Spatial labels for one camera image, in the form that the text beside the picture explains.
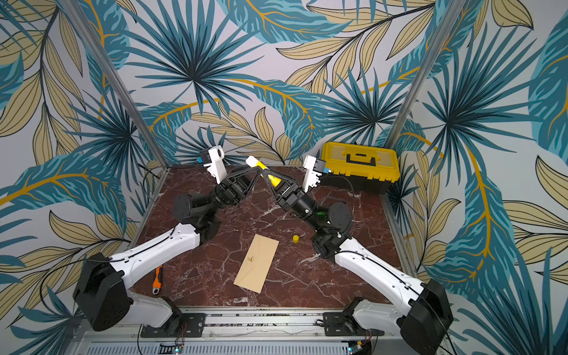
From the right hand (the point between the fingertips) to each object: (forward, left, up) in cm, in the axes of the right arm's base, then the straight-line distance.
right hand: (263, 175), depth 51 cm
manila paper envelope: (-4, +7, -49) cm, 49 cm away
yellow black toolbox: (+34, -40, -33) cm, 62 cm away
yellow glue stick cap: (+7, -9, -47) cm, 49 cm away
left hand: (0, 0, 0) cm, 0 cm away
